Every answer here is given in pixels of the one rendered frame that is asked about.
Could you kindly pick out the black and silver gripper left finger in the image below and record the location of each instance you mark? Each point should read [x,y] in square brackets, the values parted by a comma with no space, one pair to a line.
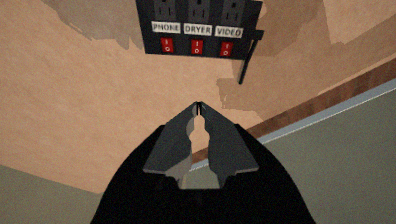
[165,152]

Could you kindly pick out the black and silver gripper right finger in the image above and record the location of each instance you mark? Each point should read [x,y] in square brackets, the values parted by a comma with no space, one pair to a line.
[234,151]

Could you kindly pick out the black power strip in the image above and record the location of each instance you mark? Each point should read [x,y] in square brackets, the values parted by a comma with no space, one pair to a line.
[201,28]

